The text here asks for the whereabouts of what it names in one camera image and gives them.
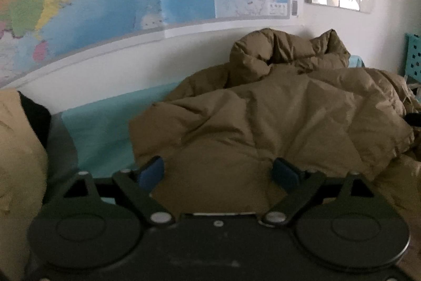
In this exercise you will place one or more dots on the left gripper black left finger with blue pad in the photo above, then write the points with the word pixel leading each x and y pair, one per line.
pixel 130 188

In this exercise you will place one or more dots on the beige pillow with black edge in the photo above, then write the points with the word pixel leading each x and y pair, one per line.
pixel 25 126

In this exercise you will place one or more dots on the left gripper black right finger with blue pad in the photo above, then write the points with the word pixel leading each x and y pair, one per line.
pixel 306 189

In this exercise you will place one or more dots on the brown puffer down jacket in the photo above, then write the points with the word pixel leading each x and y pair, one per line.
pixel 389 144

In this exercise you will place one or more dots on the teal bed sheet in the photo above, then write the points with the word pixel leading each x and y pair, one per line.
pixel 105 132

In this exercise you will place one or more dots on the teal perforated plastic basket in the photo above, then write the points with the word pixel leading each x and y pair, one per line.
pixel 413 57

